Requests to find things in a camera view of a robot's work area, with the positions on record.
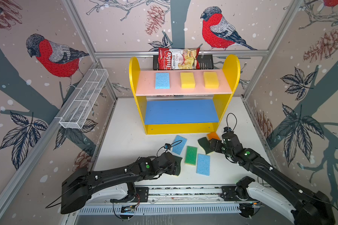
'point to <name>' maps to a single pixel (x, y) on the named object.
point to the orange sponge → (212, 135)
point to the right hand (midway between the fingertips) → (212, 145)
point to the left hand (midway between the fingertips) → (174, 166)
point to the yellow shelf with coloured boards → (183, 101)
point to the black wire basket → (206, 62)
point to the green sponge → (191, 155)
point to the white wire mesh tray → (78, 110)
